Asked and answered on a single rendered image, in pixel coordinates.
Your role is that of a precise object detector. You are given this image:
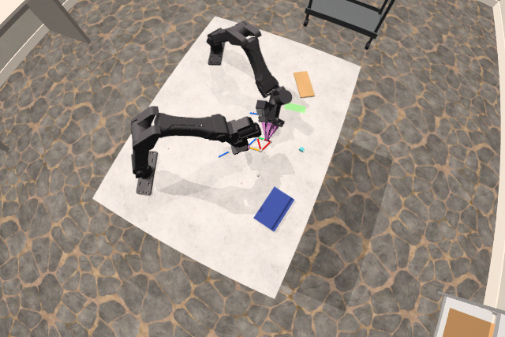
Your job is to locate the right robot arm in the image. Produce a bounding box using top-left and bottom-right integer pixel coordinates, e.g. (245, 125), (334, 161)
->
(131, 106), (262, 195)

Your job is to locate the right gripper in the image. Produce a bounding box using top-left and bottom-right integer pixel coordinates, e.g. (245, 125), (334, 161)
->
(230, 136), (250, 155)

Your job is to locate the orange flat rectangular block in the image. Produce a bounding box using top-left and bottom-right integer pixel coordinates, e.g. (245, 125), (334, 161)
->
(294, 71), (315, 98)

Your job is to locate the blue flat rectangular block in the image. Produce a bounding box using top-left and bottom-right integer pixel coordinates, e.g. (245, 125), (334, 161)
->
(253, 187), (294, 231)

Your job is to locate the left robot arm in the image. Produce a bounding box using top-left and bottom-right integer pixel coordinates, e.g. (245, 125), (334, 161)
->
(207, 21), (292, 118)

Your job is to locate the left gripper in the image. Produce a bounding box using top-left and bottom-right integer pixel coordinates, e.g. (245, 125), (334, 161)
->
(258, 116), (285, 141)

